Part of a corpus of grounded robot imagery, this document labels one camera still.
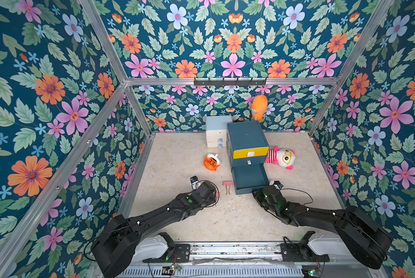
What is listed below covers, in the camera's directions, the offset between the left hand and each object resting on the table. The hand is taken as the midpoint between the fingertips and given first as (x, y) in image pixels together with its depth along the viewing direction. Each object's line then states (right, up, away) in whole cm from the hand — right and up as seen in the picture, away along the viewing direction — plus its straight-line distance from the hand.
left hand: (213, 196), depth 85 cm
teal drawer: (+19, +17, +7) cm, 27 cm away
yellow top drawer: (+13, +21, +1) cm, 25 cm away
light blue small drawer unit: (+1, +35, +17) cm, 38 cm away
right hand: (+19, +2, +3) cm, 20 cm away
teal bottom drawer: (+19, +8, +8) cm, 22 cm away
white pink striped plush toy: (+40, +19, +13) cm, 46 cm away
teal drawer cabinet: (+16, +31, +6) cm, 35 cm away
